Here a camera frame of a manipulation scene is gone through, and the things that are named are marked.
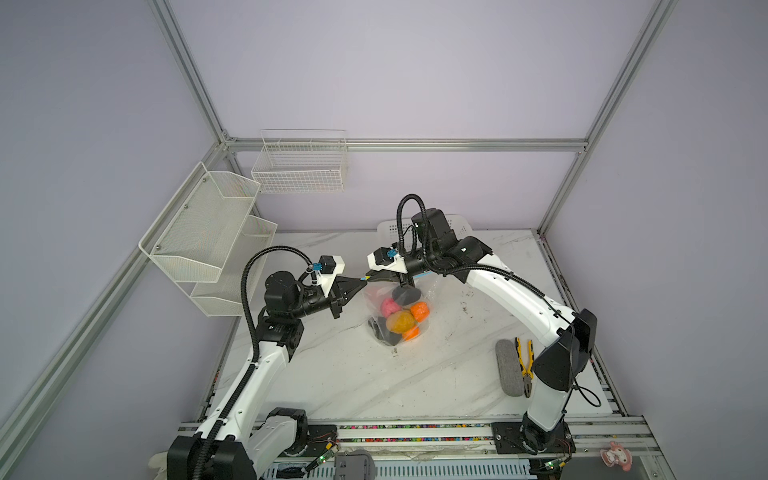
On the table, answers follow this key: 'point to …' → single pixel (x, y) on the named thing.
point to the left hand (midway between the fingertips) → (363, 282)
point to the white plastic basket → (460, 227)
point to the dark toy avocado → (406, 295)
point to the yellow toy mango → (400, 321)
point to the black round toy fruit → (389, 337)
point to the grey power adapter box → (357, 464)
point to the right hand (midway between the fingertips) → (367, 270)
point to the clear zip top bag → (375, 292)
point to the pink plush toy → (617, 455)
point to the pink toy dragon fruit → (389, 306)
